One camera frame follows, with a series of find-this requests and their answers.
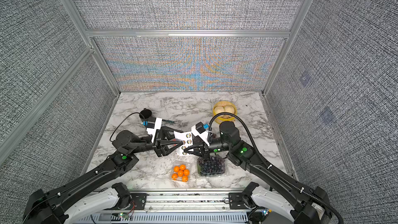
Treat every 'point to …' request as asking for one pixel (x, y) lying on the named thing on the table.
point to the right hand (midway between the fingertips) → (186, 148)
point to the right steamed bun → (229, 108)
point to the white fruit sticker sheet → (187, 138)
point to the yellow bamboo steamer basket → (223, 117)
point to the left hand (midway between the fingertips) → (184, 139)
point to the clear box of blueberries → (216, 165)
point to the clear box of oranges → (181, 171)
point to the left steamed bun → (218, 109)
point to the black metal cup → (146, 114)
